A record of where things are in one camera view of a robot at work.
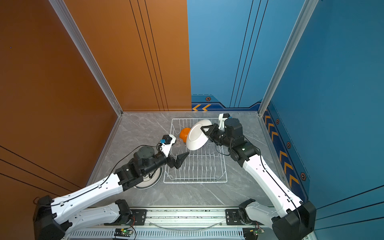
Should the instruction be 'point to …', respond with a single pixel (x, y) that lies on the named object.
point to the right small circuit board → (257, 231)
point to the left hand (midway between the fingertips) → (182, 146)
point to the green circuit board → (126, 232)
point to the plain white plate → (197, 137)
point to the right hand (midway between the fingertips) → (199, 128)
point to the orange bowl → (184, 133)
